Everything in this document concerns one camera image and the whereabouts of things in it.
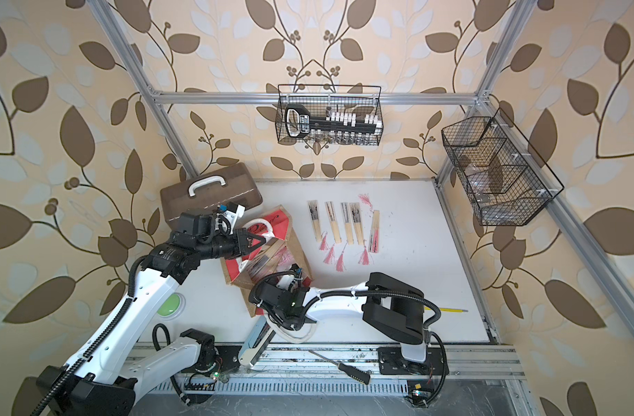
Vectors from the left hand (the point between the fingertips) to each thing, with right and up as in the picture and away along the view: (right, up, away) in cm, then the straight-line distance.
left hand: (260, 238), depth 71 cm
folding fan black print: (+13, +7, +39) cm, 41 cm away
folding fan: (+27, -3, +32) cm, 42 cm away
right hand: (-3, -18, +11) cm, 21 cm away
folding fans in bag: (-1, -10, +21) cm, 23 cm away
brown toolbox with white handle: (-15, +17, +22) cm, 32 cm away
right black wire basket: (+70, +16, +3) cm, 72 cm away
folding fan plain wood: (+20, -11, +26) cm, 34 cm away
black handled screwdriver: (+26, -38, +1) cm, 46 cm away
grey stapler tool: (-2, -31, +5) cm, 31 cm away
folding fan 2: (+30, +6, +38) cm, 49 cm away
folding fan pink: (+37, -2, +32) cm, 49 cm away
